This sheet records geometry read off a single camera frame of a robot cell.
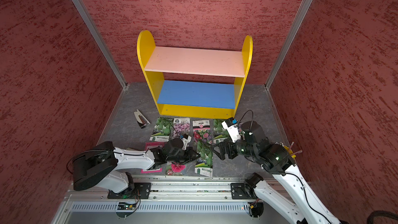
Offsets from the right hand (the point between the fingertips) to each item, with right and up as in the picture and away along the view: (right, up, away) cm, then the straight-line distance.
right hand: (218, 148), depth 65 cm
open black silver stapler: (-47, +8, +32) cm, 57 cm away
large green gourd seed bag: (-33, +1, +30) cm, 44 cm away
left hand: (-8, -11, +14) cm, 20 cm away
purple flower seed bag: (-21, +4, +32) cm, 39 cm away
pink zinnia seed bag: (-7, -1, +30) cm, 30 cm away
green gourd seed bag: (+3, 0, +30) cm, 30 cm away
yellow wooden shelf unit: (-13, +33, +42) cm, 55 cm away
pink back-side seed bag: (-37, -6, +25) cm, 45 cm away
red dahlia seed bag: (-21, -16, +16) cm, 31 cm away
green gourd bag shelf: (-6, -13, +13) cm, 20 cm away
